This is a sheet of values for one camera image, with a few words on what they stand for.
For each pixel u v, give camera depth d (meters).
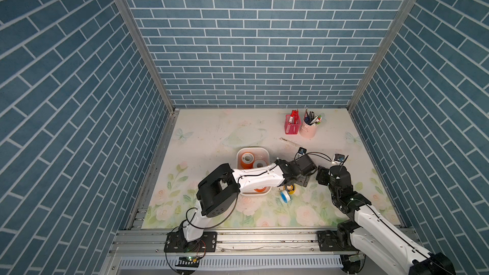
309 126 0.99
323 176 0.77
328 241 0.74
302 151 0.76
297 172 0.65
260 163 0.90
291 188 0.87
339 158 0.74
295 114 1.05
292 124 1.08
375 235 0.52
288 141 1.05
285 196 0.82
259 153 0.98
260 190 0.87
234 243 0.75
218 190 0.50
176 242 0.72
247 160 0.92
